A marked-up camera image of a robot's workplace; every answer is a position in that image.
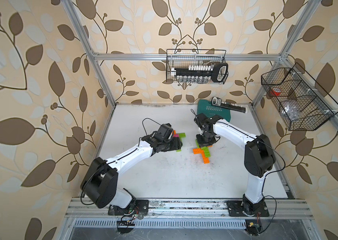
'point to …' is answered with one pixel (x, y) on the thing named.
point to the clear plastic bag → (292, 111)
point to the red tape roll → (276, 91)
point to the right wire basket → (304, 105)
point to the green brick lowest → (178, 150)
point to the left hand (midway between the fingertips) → (177, 142)
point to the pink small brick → (175, 135)
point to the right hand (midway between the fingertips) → (202, 145)
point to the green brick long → (206, 151)
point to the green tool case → (205, 107)
